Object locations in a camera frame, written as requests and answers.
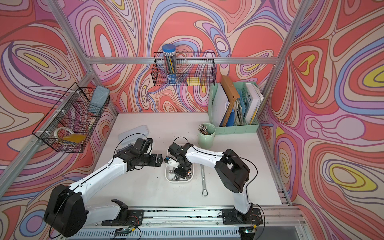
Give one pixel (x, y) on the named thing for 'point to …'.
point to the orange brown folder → (228, 85)
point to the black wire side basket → (74, 111)
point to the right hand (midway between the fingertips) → (184, 177)
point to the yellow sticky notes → (193, 81)
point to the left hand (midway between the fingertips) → (157, 159)
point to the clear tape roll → (56, 131)
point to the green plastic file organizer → (252, 127)
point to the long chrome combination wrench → (205, 192)
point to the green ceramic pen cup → (206, 141)
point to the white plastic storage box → (172, 177)
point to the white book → (255, 99)
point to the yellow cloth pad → (75, 138)
